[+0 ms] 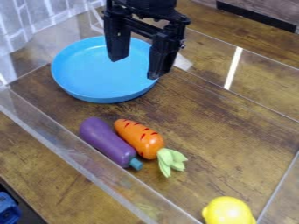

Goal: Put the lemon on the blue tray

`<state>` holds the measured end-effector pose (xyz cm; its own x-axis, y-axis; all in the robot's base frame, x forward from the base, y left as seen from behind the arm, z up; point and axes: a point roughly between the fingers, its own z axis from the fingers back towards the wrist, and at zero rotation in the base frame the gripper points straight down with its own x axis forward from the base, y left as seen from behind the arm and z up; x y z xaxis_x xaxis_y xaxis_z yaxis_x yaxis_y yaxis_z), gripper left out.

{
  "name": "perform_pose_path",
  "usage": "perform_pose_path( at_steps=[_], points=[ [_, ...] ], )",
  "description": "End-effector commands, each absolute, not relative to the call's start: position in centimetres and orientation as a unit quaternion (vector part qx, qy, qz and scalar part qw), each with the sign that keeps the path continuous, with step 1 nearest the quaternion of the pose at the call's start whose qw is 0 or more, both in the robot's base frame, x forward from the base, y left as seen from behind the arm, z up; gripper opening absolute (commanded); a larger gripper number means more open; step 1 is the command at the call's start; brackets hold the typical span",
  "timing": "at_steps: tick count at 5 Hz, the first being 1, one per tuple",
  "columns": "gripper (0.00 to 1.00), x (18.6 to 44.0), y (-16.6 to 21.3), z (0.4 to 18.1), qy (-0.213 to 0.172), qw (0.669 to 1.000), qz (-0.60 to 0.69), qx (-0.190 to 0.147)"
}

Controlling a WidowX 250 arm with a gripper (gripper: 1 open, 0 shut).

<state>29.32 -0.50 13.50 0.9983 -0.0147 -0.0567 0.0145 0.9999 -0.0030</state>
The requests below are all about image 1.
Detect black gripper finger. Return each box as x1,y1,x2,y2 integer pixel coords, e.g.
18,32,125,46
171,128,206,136
147,24,185,80
105,12,131,62

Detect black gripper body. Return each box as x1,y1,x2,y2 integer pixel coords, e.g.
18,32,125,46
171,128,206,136
103,0,191,39

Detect orange toy carrot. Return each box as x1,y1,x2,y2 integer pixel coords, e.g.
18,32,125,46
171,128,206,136
114,119,189,178

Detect purple toy eggplant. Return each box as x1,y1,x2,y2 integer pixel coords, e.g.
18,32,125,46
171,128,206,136
79,117,143,171

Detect yellow toy lemon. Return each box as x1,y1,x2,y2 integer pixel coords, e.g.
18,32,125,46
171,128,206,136
202,196,258,224

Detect blue round plastic tray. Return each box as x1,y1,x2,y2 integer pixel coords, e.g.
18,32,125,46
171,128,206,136
51,36,157,103

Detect dark baseboard strip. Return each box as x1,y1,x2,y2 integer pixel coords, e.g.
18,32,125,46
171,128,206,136
217,0,298,33

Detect blue object at corner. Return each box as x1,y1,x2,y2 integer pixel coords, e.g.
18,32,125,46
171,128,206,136
0,192,22,224

